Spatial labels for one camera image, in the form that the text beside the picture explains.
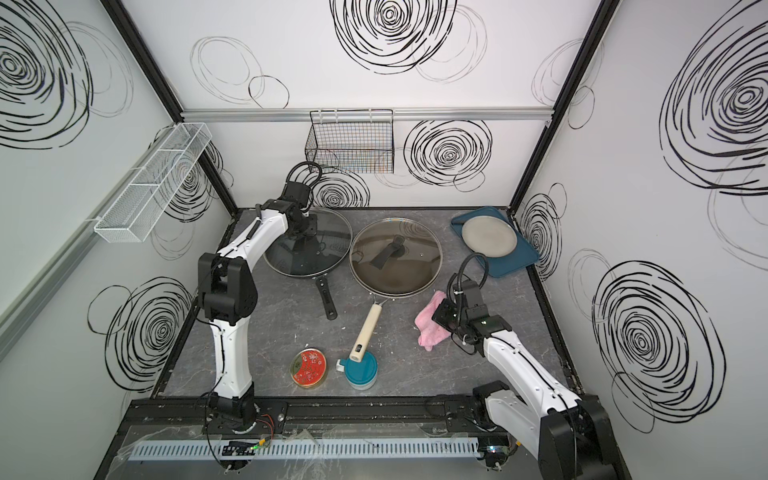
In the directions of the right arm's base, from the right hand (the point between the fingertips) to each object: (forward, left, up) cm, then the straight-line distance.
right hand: (434, 313), depth 85 cm
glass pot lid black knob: (+16, +11, +5) cm, 20 cm away
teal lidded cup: (-17, +20, +1) cm, 27 cm away
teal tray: (+25, -33, -6) cm, 42 cm away
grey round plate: (+34, -23, -5) cm, 41 cm away
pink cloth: (-6, +2, +2) cm, 7 cm away
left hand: (+27, +42, +5) cm, 50 cm away
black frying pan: (+9, +34, +1) cm, 36 cm away
